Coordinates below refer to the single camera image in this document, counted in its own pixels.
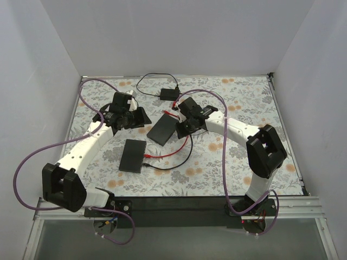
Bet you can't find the black square plate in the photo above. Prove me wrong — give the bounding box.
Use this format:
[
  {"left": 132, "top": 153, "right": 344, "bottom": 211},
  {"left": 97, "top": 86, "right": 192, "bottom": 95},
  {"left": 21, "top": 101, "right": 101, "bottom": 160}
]
[{"left": 147, "top": 114, "right": 178, "bottom": 146}]

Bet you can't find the red ethernet cable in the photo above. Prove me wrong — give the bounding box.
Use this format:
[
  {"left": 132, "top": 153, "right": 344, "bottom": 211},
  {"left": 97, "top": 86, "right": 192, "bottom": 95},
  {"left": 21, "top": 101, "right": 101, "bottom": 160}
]
[{"left": 143, "top": 101, "right": 190, "bottom": 159}]

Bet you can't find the black network switch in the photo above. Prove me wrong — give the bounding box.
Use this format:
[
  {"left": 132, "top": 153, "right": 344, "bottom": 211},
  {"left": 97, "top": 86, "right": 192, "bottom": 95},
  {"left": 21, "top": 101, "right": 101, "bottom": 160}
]
[{"left": 119, "top": 139, "right": 147, "bottom": 174}]

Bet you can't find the black ethernet cable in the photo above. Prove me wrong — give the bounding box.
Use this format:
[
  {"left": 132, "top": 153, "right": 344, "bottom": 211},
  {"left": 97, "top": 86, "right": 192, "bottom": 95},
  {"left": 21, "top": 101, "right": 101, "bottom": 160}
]
[{"left": 142, "top": 134, "right": 194, "bottom": 171}]

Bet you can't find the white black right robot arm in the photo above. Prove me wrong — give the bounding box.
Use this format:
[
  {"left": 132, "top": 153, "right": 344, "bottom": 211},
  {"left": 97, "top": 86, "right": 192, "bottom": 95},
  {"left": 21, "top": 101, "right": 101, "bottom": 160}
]
[{"left": 172, "top": 97, "right": 287, "bottom": 216}]

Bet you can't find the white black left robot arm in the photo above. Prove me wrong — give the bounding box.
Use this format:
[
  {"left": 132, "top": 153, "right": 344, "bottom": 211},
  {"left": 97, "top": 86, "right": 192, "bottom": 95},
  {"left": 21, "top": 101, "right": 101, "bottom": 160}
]
[{"left": 42, "top": 90, "right": 151, "bottom": 212}]

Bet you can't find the black power adapter box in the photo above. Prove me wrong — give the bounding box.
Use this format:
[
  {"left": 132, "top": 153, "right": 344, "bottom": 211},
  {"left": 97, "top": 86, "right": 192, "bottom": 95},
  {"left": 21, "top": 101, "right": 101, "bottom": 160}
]
[{"left": 159, "top": 88, "right": 180, "bottom": 101}]

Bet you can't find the floral patterned table mat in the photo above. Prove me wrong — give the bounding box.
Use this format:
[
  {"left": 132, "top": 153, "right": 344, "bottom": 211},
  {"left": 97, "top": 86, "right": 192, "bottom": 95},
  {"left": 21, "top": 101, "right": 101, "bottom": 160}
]
[{"left": 53, "top": 76, "right": 305, "bottom": 198}]

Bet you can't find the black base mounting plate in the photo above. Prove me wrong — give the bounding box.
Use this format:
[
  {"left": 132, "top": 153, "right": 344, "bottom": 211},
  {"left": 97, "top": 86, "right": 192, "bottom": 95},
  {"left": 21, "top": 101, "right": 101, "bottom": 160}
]
[{"left": 83, "top": 199, "right": 279, "bottom": 230}]

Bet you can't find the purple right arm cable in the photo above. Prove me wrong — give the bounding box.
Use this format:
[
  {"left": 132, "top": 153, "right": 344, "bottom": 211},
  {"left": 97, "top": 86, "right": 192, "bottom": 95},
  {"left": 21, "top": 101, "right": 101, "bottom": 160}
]
[{"left": 173, "top": 89, "right": 279, "bottom": 237}]

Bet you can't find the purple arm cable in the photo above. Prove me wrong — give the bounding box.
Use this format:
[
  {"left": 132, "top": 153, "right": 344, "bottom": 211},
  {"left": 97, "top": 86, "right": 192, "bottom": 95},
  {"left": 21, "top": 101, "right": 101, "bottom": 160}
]
[
  {"left": 173, "top": 89, "right": 279, "bottom": 237},
  {"left": 13, "top": 77, "right": 136, "bottom": 246}
]

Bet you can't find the thin black power cable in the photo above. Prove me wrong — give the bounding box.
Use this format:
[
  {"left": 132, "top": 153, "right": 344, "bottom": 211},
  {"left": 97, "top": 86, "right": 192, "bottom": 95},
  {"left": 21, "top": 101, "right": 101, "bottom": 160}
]
[{"left": 136, "top": 72, "right": 180, "bottom": 97}]

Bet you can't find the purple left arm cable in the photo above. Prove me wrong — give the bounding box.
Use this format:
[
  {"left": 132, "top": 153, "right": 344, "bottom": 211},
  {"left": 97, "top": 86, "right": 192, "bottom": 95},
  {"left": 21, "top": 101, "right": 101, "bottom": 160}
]
[{"left": 13, "top": 77, "right": 136, "bottom": 246}]

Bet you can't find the aluminium frame rail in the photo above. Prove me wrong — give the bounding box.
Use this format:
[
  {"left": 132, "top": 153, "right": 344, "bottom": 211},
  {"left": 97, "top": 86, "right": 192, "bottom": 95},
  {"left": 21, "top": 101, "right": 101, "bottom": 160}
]
[{"left": 34, "top": 196, "right": 325, "bottom": 219}]

